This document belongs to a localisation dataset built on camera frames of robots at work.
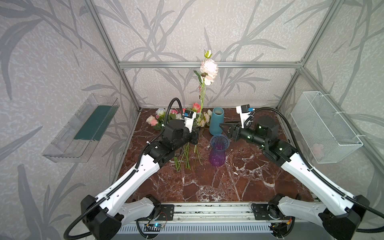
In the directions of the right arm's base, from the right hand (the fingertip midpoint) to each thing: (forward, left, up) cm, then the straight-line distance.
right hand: (223, 118), depth 66 cm
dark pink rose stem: (+35, +14, -29) cm, 47 cm away
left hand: (+1, +9, -5) cm, 10 cm away
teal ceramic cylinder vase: (+17, 0, -20) cm, 26 cm away
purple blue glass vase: (0, 0, -22) cm, 22 cm away
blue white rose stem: (+31, +40, -29) cm, 58 cm away
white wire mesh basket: (-8, -45, -3) cm, 45 cm away
